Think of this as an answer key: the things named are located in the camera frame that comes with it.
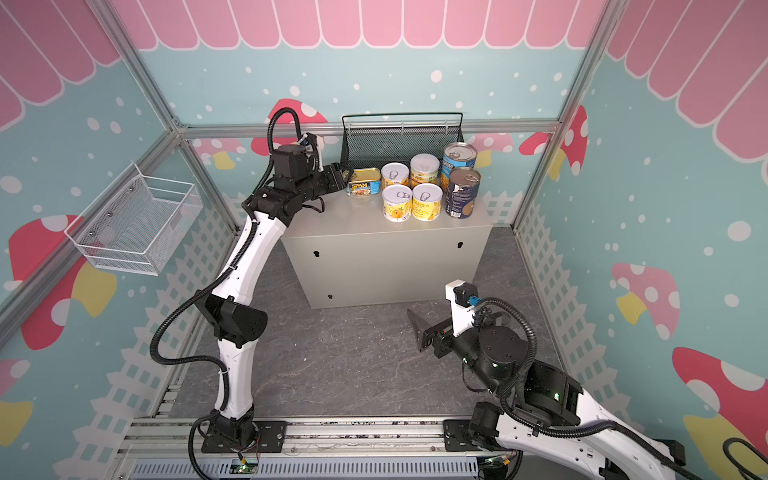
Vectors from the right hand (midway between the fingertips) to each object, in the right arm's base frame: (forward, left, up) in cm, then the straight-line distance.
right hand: (427, 304), depth 59 cm
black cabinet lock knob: (+22, -10, -7) cm, 25 cm away
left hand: (+37, +19, +4) cm, 42 cm away
